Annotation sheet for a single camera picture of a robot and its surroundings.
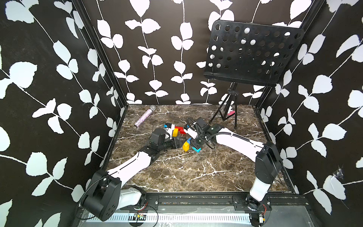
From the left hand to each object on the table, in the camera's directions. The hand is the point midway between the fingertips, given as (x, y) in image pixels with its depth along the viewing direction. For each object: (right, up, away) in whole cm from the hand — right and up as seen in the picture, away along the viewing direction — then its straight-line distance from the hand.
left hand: (184, 138), depth 81 cm
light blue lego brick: (+2, -1, -1) cm, 3 cm away
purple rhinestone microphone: (-27, +20, +33) cm, 47 cm away
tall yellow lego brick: (-7, +1, +19) cm, 20 cm away
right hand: (+4, -2, +4) cm, 6 cm away
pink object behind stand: (+37, +16, +28) cm, 50 cm away
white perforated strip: (+12, -39, -11) cm, 42 cm away
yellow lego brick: (+1, -6, +8) cm, 10 cm away
